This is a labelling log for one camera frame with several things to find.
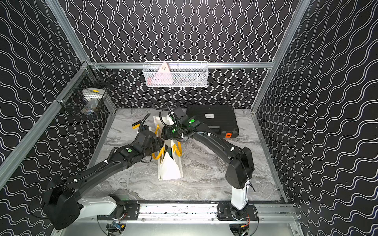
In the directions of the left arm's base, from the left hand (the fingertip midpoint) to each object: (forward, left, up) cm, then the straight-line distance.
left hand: (160, 140), depth 81 cm
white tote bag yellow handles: (-12, -7, +4) cm, 15 cm away
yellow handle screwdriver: (+23, +25, -17) cm, 38 cm away
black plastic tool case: (+29, -38, -12) cm, 49 cm away
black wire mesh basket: (+16, +41, +17) cm, 48 cm away
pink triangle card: (+35, +3, +18) cm, 39 cm away
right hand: (+1, -3, +4) cm, 5 cm away
